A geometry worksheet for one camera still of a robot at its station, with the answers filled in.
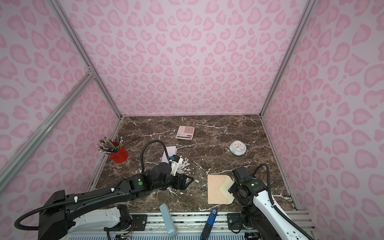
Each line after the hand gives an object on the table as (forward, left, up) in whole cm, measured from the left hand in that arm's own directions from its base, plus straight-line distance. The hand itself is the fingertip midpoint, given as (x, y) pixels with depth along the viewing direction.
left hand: (190, 177), depth 73 cm
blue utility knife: (-21, -7, -11) cm, 25 cm away
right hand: (-4, -21, -11) cm, 25 cm away
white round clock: (+24, -30, -13) cm, 41 cm away
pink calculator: (+38, +5, -13) cm, 40 cm away
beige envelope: (-1, -15, -15) cm, 21 cm away
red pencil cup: (+19, +45, -13) cm, 50 cm away
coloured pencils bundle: (+19, +48, 0) cm, 52 cm away
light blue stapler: (-21, +9, -10) cm, 25 cm away
